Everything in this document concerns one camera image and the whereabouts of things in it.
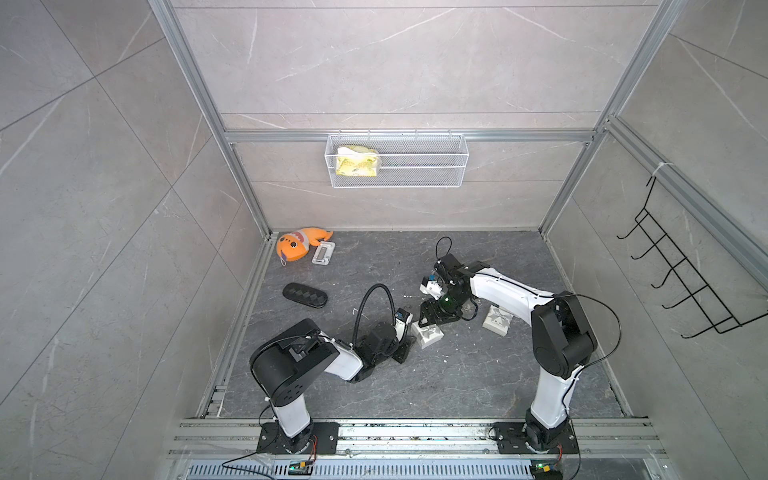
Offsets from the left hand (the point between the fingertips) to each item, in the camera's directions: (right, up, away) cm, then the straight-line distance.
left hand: (413, 332), depth 91 cm
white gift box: (+3, 0, -5) cm, 6 cm away
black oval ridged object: (-36, +11, +7) cm, 38 cm away
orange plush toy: (-42, +27, +14) cm, 52 cm away
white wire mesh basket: (-1, +56, +10) cm, 57 cm away
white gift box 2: (+26, +4, -1) cm, 26 cm away
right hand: (+5, +4, -2) cm, 7 cm away
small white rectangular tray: (-33, +25, +20) cm, 46 cm away
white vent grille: (-15, -28, -21) cm, 38 cm away
